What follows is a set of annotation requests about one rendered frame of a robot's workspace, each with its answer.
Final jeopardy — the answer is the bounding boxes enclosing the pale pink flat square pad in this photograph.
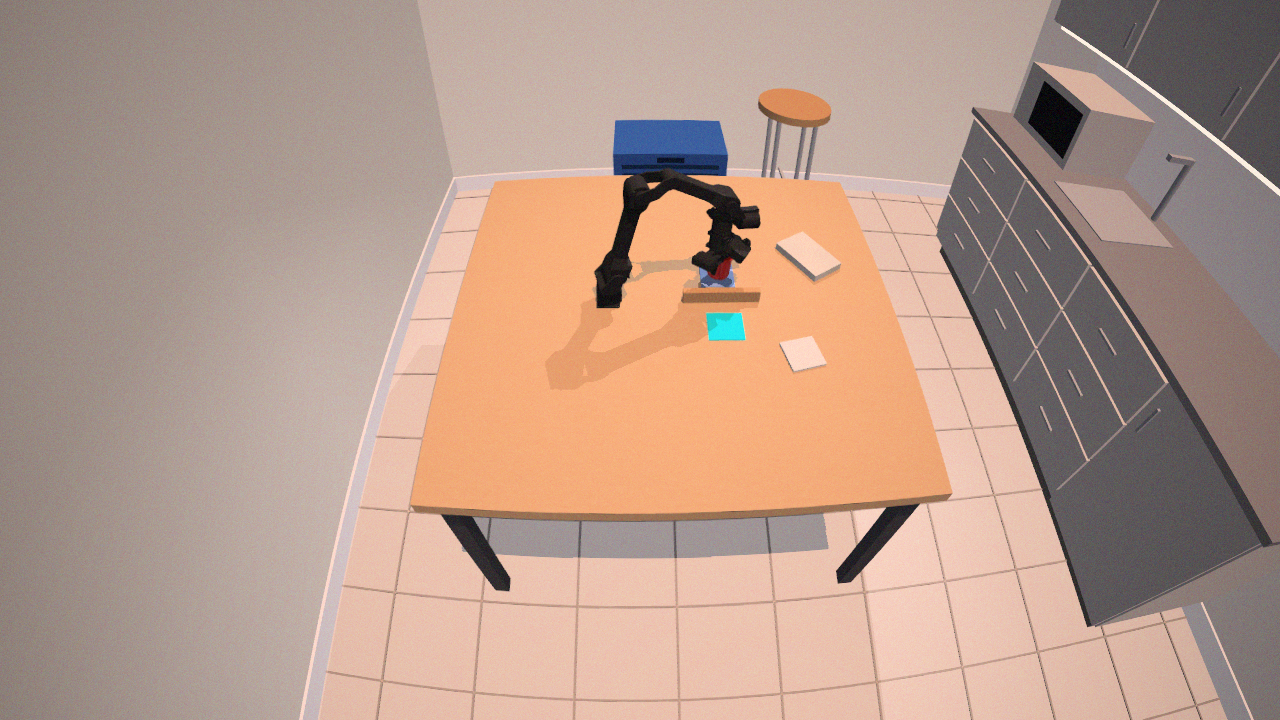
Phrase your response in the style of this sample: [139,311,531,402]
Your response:
[780,336,826,373]

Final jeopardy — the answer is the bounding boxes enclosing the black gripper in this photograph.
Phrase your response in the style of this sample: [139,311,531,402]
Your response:
[692,227,742,275]

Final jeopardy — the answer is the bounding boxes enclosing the dark red cup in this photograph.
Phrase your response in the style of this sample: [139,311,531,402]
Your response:
[707,258,733,281]

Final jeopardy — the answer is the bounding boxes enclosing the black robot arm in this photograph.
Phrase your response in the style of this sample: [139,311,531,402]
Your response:
[594,168,762,307]

